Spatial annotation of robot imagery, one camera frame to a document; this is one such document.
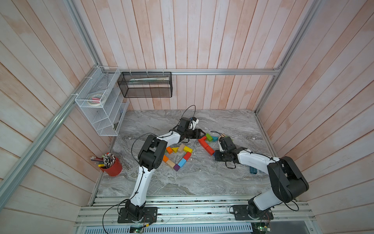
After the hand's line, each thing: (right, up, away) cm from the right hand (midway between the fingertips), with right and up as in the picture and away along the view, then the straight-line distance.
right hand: (216, 154), depth 95 cm
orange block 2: (-34, -2, -2) cm, 34 cm away
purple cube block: (-26, -7, -6) cm, 28 cm away
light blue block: (-23, -4, -4) cm, 24 cm away
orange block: (-31, +3, +1) cm, 31 cm away
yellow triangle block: (-28, +3, +1) cm, 28 cm away
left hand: (-8, +12, +5) cm, 16 cm away
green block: (-4, +11, +7) cm, 13 cm away
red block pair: (-8, +9, +6) cm, 14 cm away
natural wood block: (-23, +4, +3) cm, 24 cm away
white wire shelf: (-63, +23, -17) cm, 70 cm away
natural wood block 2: (-30, -5, -5) cm, 31 cm away
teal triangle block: (+1, +10, +7) cm, 12 cm away
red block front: (-19, -1, 0) cm, 19 cm away
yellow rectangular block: (-20, +4, +1) cm, 20 cm away
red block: (-5, +4, +3) cm, 7 cm away
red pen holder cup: (-61, -6, -13) cm, 63 cm away
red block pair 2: (-8, +7, +5) cm, 12 cm away
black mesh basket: (-49, +49, +9) cm, 70 cm away
